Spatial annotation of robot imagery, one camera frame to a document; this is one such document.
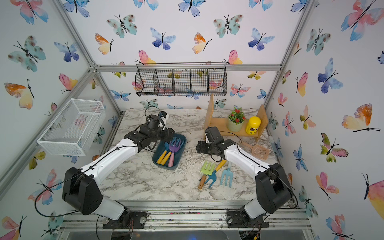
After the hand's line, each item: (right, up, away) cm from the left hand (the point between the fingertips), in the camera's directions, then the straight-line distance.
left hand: (172, 130), depth 84 cm
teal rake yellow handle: (-7, -11, +15) cm, 20 cm away
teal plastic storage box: (-10, -12, +13) cm, 20 cm away
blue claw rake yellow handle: (+23, -27, +5) cm, 36 cm away
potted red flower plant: (+37, +6, +7) cm, 38 cm away
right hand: (+16, -10, +2) cm, 19 cm away
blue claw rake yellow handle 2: (-9, -16, +10) cm, 21 cm away
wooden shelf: (+29, +3, +18) cm, 34 cm away
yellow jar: (+47, +2, +8) cm, 48 cm away
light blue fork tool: (+31, -26, +5) cm, 41 cm away
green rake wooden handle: (+20, -24, +7) cm, 32 cm away
